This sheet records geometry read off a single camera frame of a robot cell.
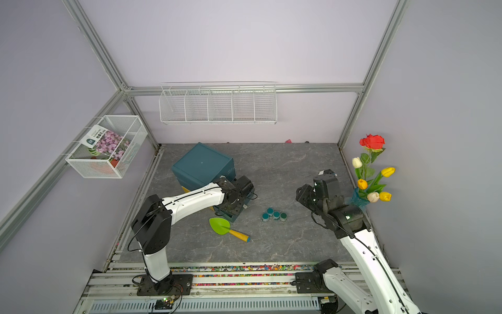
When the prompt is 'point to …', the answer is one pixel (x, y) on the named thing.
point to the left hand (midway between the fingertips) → (231, 209)
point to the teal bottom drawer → (233, 214)
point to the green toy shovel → (223, 226)
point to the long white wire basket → (218, 103)
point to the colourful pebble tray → (242, 275)
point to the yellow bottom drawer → (185, 190)
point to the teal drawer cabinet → (201, 165)
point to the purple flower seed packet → (105, 142)
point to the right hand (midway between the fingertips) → (299, 190)
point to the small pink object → (289, 141)
